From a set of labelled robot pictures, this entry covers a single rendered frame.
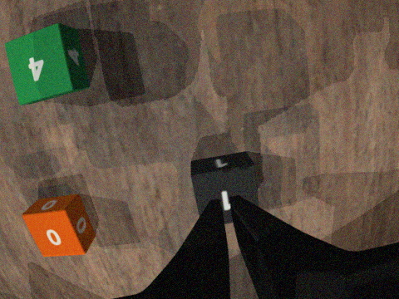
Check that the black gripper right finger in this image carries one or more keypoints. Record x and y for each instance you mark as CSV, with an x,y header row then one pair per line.
x,y
286,263

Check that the orange block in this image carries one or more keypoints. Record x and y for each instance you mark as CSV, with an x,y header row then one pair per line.
x,y
60,226

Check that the green block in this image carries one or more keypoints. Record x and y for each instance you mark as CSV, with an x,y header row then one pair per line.
x,y
47,63

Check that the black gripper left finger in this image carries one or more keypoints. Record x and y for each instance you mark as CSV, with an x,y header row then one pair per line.
x,y
200,269

